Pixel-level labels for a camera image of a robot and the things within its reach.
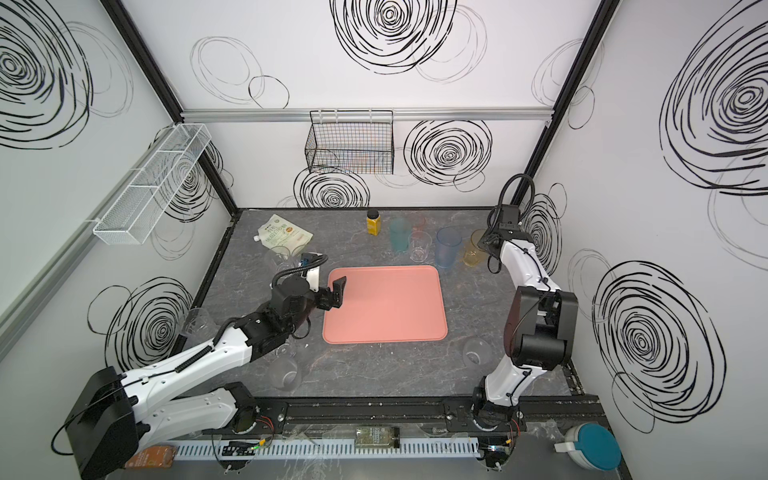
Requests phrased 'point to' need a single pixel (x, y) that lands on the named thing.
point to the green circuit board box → (377, 437)
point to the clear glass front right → (477, 353)
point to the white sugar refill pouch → (283, 234)
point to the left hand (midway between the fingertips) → (333, 275)
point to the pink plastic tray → (387, 304)
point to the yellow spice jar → (373, 222)
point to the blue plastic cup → (447, 242)
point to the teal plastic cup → (400, 232)
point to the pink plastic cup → (420, 225)
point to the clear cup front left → (284, 374)
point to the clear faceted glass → (419, 243)
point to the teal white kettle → (592, 446)
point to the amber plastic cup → (474, 256)
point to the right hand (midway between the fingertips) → (491, 242)
